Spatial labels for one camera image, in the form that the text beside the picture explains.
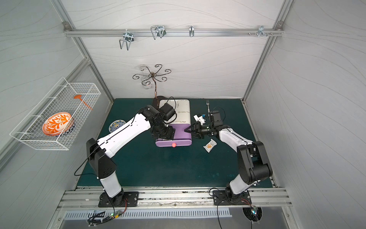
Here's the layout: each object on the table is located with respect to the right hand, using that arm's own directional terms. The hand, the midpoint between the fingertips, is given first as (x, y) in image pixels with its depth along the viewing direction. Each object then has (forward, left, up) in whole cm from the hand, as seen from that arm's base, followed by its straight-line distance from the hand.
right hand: (186, 132), depth 82 cm
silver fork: (+39, -16, -16) cm, 45 cm away
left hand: (-6, +9, +2) cm, 11 cm away
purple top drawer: (-3, +3, -2) cm, 4 cm away
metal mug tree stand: (+33, +24, +16) cm, 44 cm away
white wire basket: (-4, +63, +20) cm, 67 cm away
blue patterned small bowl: (+12, +52, -12) cm, 55 cm away
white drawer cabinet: (+12, +3, +8) cm, 15 cm away
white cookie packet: (0, -16, -16) cm, 22 cm away
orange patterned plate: (-10, +58, +19) cm, 62 cm away
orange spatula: (+11, +61, +17) cm, 64 cm away
